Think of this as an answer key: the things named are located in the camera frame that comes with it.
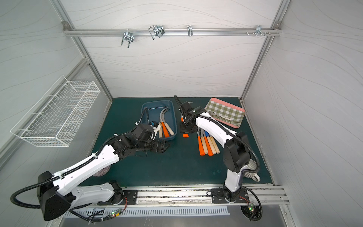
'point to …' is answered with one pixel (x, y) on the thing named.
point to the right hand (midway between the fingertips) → (183, 130)
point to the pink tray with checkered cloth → (225, 112)
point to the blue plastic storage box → (162, 112)
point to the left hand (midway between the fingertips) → (162, 143)
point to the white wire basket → (56, 118)
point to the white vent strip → (108, 212)
